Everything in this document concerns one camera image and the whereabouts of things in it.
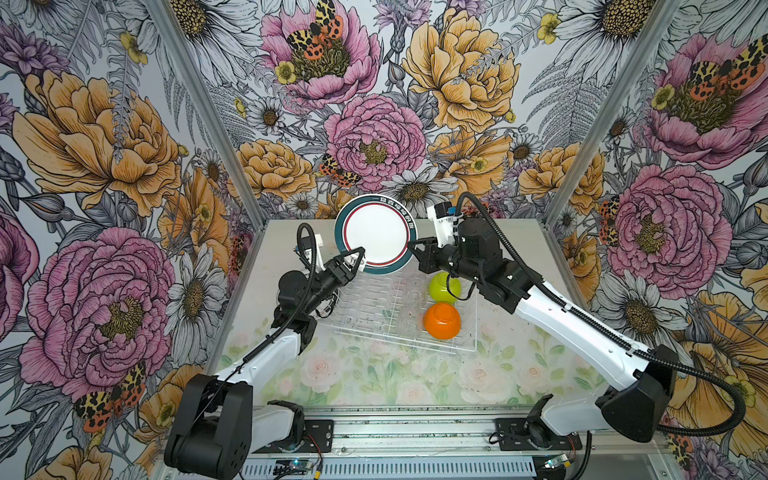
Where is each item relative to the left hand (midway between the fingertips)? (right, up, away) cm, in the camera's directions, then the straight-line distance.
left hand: (364, 258), depth 77 cm
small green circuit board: (-16, -49, -6) cm, 52 cm away
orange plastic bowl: (+21, -18, +10) cm, 30 cm away
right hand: (+11, +1, -6) cm, 13 cm away
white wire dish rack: (+7, -16, +19) cm, 26 cm away
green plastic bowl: (+22, -10, +19) cm, 30 cm away
